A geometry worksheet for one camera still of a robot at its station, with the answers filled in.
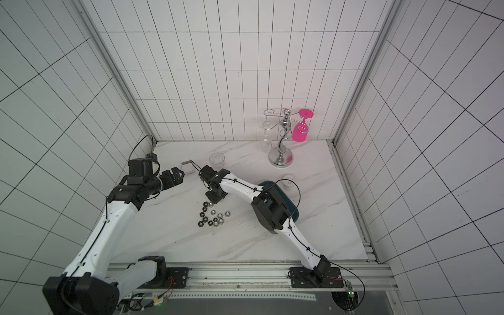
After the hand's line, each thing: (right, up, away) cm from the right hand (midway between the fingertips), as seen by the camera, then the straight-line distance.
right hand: (210, 199), depth 95 cm
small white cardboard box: (-15, +16, +11) cm, 24 cm away
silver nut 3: (+7, -8, -8) cm, 13 cm away
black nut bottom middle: (+2, -9, -8) cm, 12 cm away
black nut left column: (-2, -4, -3) cm, 5 cm away
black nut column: (0, -7, -8) cm, 11 cm away
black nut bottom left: (-2, -9, -8) cm, 12 cm away
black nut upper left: (-1, -1, -3) cm, 3 cm away
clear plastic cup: (+1, +20, +13) cm, 24 cm away
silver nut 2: (+10, -6, -5) cm, 12 cm away
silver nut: (+3, -5, -5) cm, 8 cm away
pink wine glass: (+44, +34, -8) cm, 56 cm away
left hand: (-11, +12, -16) cm, 23 cm away
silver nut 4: (+5, -9, -9) cm, 13 cm away
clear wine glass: (+29, +29, +2) cm, 41 cm away
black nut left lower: (-2, -5, -6) cm, 8 cm away
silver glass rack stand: (+39, +21, +17) cm, 48 cm away
